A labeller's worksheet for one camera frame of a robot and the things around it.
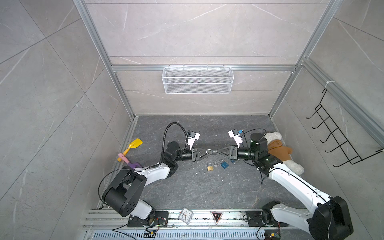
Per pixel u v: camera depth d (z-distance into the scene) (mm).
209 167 919
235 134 686
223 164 924
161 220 728
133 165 909
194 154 672
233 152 651
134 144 1011
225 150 697
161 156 646
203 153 710
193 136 705
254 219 729
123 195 433
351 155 583
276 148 919
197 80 1007
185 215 730
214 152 715
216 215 745
